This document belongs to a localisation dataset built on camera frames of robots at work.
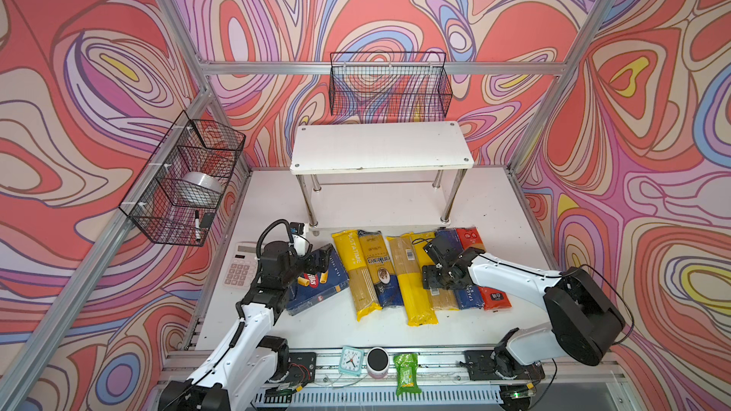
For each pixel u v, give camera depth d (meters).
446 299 0.83
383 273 0.88
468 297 0.82
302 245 0.72
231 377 0.43
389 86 0.98
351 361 0.73
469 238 0.96
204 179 0.74
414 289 0.84
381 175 1.18
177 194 0.72
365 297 0.82
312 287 0.81
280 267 0.64
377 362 0.69
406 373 0.72
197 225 0.72
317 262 0.75
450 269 0.64
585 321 0.43
